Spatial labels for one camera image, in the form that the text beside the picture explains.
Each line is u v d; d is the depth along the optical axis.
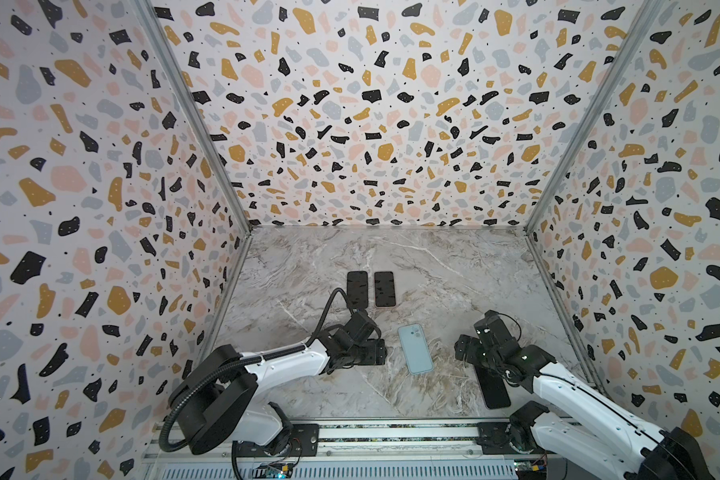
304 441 0.73
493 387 0.85
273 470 0.70
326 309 0.65
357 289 1.03
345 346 0.66
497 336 0.64
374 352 0.76
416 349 0.92
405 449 0.73
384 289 1.03
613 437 0.45
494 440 0.73
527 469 0.72
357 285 1.04
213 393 0.46
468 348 0.76
